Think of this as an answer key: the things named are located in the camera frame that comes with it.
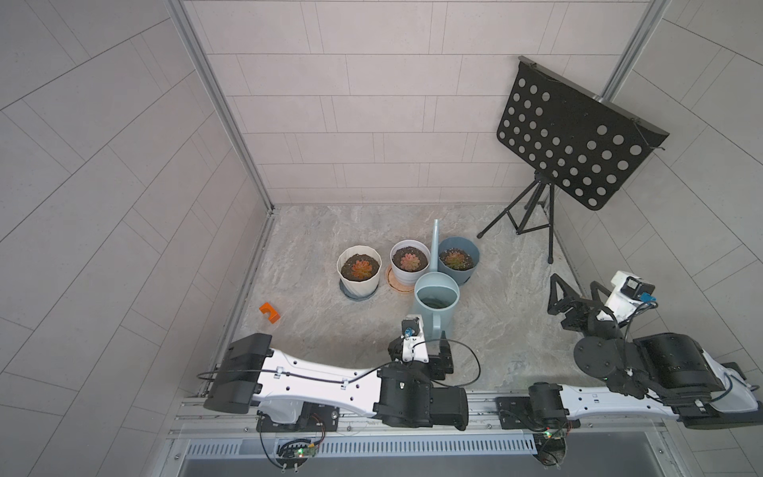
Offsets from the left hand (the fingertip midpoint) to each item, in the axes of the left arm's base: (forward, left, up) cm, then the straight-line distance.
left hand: (436, 343), depth 69 cm
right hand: (+6, -24, +16) cm, 29 cm away
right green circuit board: (-19, -28, -17) cm, 38 cm away
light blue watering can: (+17, -3, -9) cm, 20 cm away
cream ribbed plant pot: (+18, +19, -7) cm, 27 cm away
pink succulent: (+26, +5, -5) cm, 27 cm away
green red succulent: (+27, -9, -6) cm, 30 cm away
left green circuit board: (-20, +32, -14) cm, 40 cm away
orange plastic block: (+12, +45, -13) cm, 48 cm away
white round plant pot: (+31, +8, -6) cm, 33 cm away
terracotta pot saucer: (+23, +9, -14) cm, 28 cm away
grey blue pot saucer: (+18, +21, -14) cm, 31 cm away
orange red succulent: (+23, +19, -5) cm, 31 cm away
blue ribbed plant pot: (+32, -13, -5) cm, 35 cm away
